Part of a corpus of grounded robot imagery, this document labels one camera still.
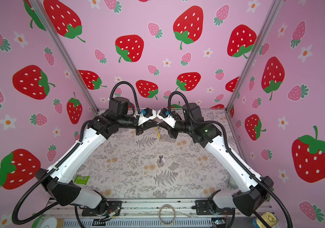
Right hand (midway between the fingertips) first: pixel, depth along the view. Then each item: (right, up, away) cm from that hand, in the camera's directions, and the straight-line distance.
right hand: (159, 122), depth 67 cm
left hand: (-1, +1, 0) cm, 2 cm away
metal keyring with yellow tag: (-1, -4, -1) cm, 4 cm away
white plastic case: (+41, -35, +13) cm, 55 cm away
